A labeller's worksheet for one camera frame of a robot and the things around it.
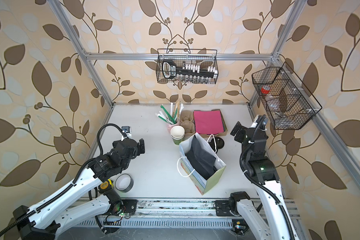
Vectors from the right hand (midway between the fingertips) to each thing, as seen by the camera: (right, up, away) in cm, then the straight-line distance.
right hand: (248, 128), depth 67 cm
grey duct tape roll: (-63, -31, +15) cm, 72 cm away
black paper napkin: (-21, -15, +4) cm, 26 cm away
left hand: (-54, -6, +8) cm, 55 cm away
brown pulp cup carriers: (-28, +3, +38) cm, 47 cm away
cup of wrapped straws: (-37, +4, +32) cm, 49 cm away
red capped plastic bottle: (+20, +21, +21) cm, 36 cm away
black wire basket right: (+23, +12, +6) cm, 26 cm away
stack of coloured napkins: (-12, +2, +39) cm, 40 cm away
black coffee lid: (-6, -11, +30) cm, 32 cm away
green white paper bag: (-22, -25, +2) cm, 33 cm away
